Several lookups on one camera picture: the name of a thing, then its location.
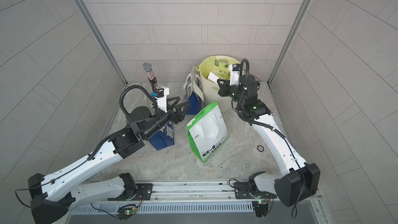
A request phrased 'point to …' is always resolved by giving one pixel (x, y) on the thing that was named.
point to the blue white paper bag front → (164, 138)
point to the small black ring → (260, 145)
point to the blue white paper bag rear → (193, 93)
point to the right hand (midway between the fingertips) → (216, 80)
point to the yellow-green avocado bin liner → (218, 64)
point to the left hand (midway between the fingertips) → (188, 100)
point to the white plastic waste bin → (210, 89)
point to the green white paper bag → (206, 132)
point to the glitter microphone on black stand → (147, 67)
